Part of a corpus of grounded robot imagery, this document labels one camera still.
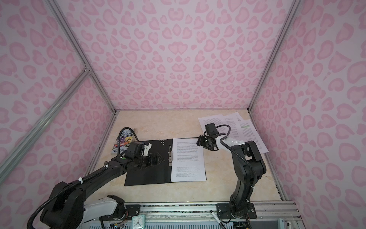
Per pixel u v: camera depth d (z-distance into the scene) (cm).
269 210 75
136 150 68
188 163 91
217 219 70
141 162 72
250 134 104
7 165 50
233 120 113
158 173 84
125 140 101
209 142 74
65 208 40
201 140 86
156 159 76
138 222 69
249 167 45
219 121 113
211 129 78
